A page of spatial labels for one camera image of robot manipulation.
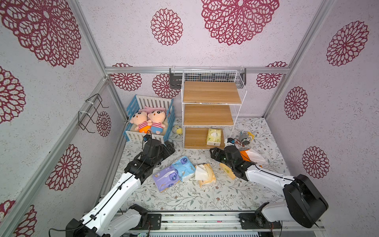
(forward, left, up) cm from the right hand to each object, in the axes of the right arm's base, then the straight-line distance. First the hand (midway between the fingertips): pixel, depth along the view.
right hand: (216, 152), depth 89 cm
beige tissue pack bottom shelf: (-13, +7, -3) cm, 16 cm away
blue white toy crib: (+38, +55, +8) cm, 67 cm away
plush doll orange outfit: (+23, +51, +5) cm, 57 cm away
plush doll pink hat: (+23, +39, +7) cm, 46 cm away
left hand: (-5, +27, +12) cm, 30 cm away
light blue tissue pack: (-10, +18, -5) cm, 21 cm away
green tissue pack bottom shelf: (+14, 0, -3) cm, 14 cm away
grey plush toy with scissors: (+11, -21, -6) cm, 25 cm away
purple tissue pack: (-16, +29, -4) cm, 34 cm away
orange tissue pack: (-1, -23, -3) cm, 23 cm away
